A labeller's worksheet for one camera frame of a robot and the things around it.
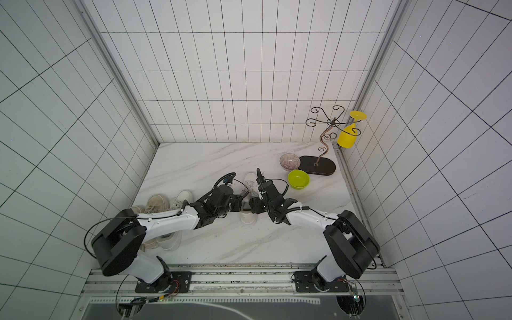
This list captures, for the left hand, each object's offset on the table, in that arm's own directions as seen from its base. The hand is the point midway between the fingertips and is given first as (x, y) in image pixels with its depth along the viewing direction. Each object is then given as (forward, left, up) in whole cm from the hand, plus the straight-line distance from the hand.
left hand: (240, 201), depth 88 cm
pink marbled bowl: (+28, -26, -5) cm, 38 cm away
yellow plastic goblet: (+26, -50, +16) cm, 58 cm away
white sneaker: (-18, +26, +1) cm, 32 cm away
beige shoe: (0, +39, -3) cm, 39 cm away
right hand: (+3, -7, 0) cm, 8 cm away
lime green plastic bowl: (+15, -29, -4) cm, 33 cm away
